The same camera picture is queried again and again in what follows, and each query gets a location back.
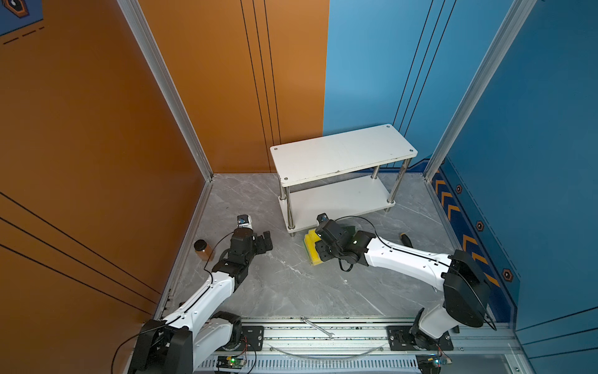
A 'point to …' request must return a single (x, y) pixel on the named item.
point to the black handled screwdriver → (406, 240)
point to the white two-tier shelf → (327, 179)
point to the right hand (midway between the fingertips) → (320, 246)
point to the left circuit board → (231, 361)
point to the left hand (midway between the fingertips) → (259, 232)
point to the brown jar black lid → (203, 250)
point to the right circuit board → (429, 363)
